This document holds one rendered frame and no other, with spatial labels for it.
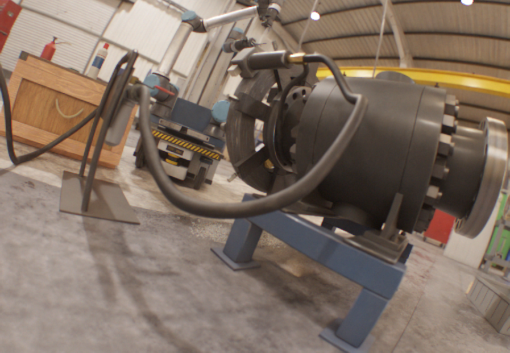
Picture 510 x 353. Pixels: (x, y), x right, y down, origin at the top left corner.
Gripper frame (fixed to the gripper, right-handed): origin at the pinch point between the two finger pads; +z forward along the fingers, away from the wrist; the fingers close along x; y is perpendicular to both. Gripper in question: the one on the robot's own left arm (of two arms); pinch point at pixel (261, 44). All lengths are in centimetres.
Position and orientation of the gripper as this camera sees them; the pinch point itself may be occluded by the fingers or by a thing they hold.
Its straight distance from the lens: 158.8
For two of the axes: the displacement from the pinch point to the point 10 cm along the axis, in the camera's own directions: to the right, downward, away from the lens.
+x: 3.5, -9.4, 0.0
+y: -6.5, -2.4, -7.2
